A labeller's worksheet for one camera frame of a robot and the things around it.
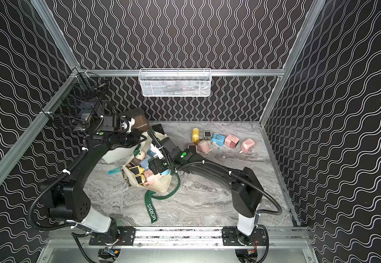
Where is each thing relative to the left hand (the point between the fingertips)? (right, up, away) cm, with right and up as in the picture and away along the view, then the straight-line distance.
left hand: (145, 134), depth 82 cm
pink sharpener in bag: (+1, -23, +6) cm, 24 cm away
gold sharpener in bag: (-3, -19, 0) cm, 19 cm away
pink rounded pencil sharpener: (+57, -6, +18) cm, 61 cm away
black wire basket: (-42, +26, +16) cm, 52 cm away
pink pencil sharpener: (+30, -7, +16) cm, 35 cm away
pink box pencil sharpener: (+48, -3, +21) cm, 53 cm away
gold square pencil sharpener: (+33, 0, +21) cm, 40 cm away
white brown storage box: (-16, -11, +17) cm, 26 cm away
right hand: (+6, -13, -2) cm, 15 cm away
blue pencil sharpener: (+40, -3, +22) cm, 46 cm away
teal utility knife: (-22, -21, +14) cm, 33 cm away
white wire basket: (+12, +41, +43) cm, 61 cm away
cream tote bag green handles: (+8, -26, +4) cm, 27 cm away
